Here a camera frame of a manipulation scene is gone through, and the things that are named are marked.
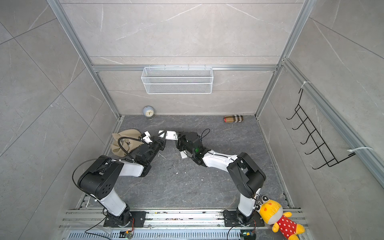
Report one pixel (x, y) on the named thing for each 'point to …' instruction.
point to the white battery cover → (183, 154)
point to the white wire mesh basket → (178, 80)
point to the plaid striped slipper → (233, 118)
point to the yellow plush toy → (271, 212)
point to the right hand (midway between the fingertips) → (172, 132)
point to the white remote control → (170, 135)
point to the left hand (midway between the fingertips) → (167, 128)
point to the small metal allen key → (161, 155)
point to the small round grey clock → (148, 111)
